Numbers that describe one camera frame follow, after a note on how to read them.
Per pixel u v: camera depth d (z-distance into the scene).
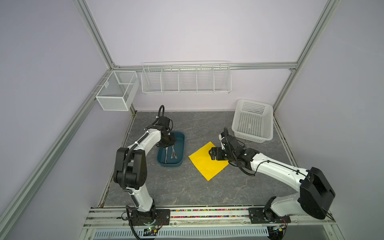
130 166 0.48
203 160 0.94
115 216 0.75
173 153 0.96
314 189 0.42
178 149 1.00
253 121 1.15
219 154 0.75
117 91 0.99
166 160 0.94
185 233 1.57
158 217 0.73
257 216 0.74
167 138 0.81
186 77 0.99
